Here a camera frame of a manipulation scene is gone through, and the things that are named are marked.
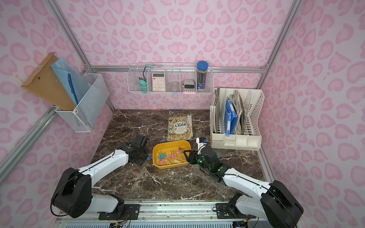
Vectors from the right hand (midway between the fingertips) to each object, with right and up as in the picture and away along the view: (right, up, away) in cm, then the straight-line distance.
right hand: (185, 152), depth 80 cm
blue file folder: (+27, +19, +6) cm, 34 cm away
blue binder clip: (-23, -6, +9) cm, 25 cm away
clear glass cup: (-8, +40, +15) cm, 44 cm away
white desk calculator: (-18, +44, +15) cm, 50 cm away
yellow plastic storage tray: (-10, -4, +12) cm, 16 cm away
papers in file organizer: (+33, +32, +10) cm, 47 cm away
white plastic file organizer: (+48, +32, +20) cm, 61 cm away
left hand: (-23, -1, +9) cm, 25 cm away
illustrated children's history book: (-4, +12, +27) cm, 30 cm away
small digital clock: (+2, +40, +8) cm, 41 cm away
